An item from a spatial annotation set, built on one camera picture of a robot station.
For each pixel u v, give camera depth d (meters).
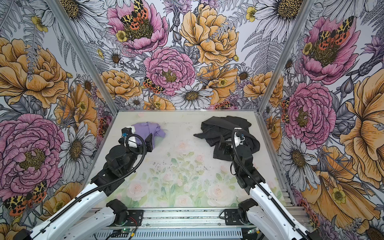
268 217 0.48
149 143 0.68
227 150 0.69
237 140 0.67
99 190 0.50
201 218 0.76
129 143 0.61
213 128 1.05
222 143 0.69
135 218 0.75
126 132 0.59
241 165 0.50
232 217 0.74
